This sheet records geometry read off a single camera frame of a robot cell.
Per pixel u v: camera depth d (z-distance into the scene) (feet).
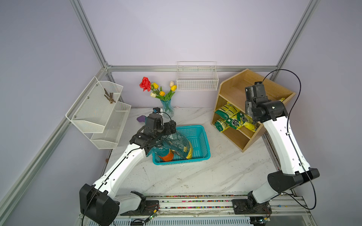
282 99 2.26
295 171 1.33
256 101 1.64
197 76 3.23
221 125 3.42
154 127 1.81
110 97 2.77
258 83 1.92
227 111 3.05
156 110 2.20
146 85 2.71
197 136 3.32
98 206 1.24
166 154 2.60
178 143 2.56
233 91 2.81
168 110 3.72
